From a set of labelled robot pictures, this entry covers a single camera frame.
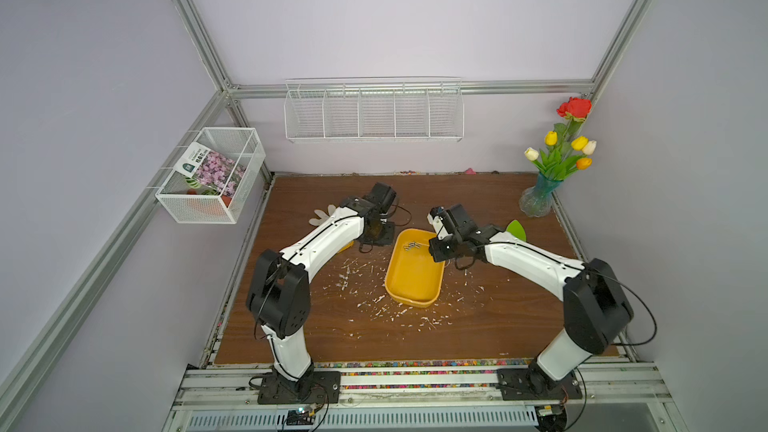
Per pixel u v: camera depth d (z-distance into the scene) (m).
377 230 0.73
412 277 0.92
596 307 0.45
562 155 0.93
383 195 0.70
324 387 0.74
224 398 0.74
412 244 0.99
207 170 0.73
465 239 0.66
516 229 1.05
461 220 0.69
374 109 0.99
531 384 0.65
